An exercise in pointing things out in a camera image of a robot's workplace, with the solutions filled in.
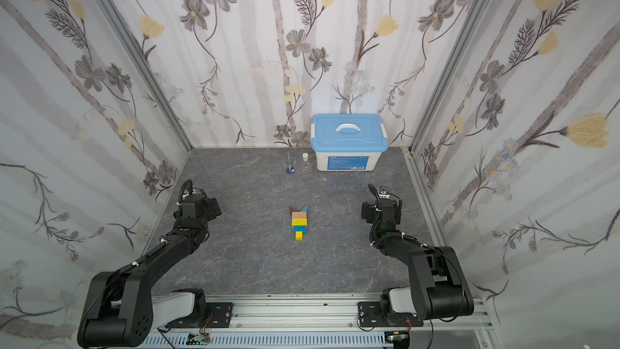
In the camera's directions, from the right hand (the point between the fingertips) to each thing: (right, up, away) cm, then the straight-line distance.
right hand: (386, 201), depth 92 cm
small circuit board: (-64, -39, -21) cm, 78 cm away
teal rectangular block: (-34, -11, +1) cm, 36 cm away
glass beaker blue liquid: (-39, +15, +15) cm, 45 cm away
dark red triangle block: (-37, -4, +6) cm, 38 cm away
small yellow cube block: (-34, -13, -1) cm, 36 cm away
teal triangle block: (-32, -4, +6) cm, 33 cm away
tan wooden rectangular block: (-34, -6, +2) cm, 35 cm away
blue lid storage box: (-13, +24, +10) cm, 29 cm away
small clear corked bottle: (-31, +12, +20) cm, 39 cm away
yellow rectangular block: (-34, -8, +2) cm, 35 cm away
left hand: (-70, 0, -3) cm, 71 cm away
